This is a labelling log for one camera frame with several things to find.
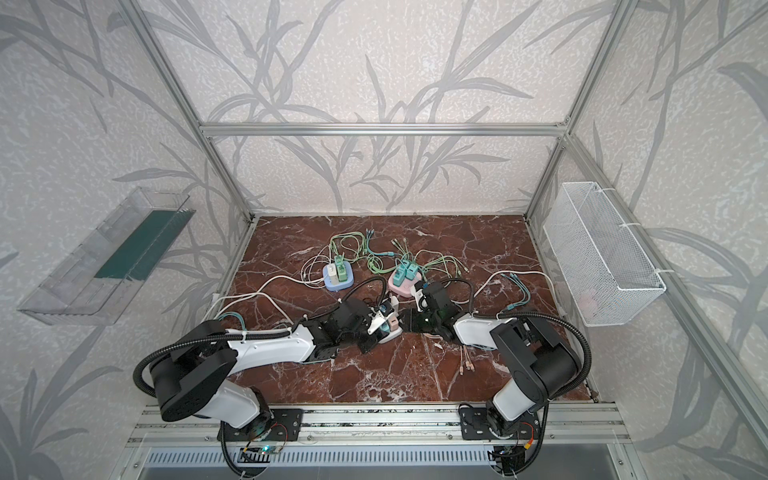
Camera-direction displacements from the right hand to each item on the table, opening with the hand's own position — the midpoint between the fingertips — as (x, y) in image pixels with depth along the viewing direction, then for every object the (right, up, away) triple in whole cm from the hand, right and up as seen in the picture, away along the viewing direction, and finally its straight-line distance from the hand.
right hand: (400, 312), depth 91 cm
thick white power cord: (-49, +5, +8) cm, 50 cm away
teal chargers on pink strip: (+2, +13, +5) cm, 14 cm away
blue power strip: (-20, +8, +6) cm, 22 cm away
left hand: (-4, -1, -4) cm, 6 cm away
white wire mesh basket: (+43, +15, -30) cm, 55 cm away
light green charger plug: (-19, +13, +3) cm, 23 cm away
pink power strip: (+2, +6, +5) cm, 9 cm away
